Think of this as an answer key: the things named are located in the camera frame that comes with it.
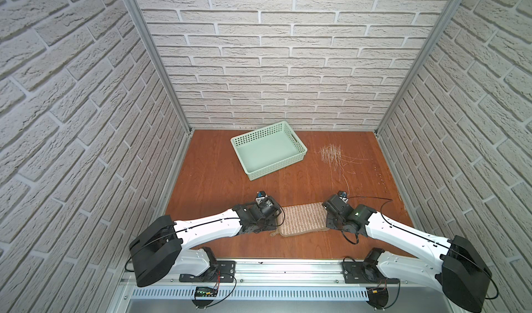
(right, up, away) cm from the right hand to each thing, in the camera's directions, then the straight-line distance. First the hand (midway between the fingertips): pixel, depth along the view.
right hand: (328, 221), depth 84 cm
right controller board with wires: (+14, -21, -14) cm, 29 cm away
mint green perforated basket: (-26, +30, +26) cm, 47 cm away
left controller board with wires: (-45, -20, -13) cm, 51 cm away
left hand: (-22, +2, -1) cm, 23 cm away
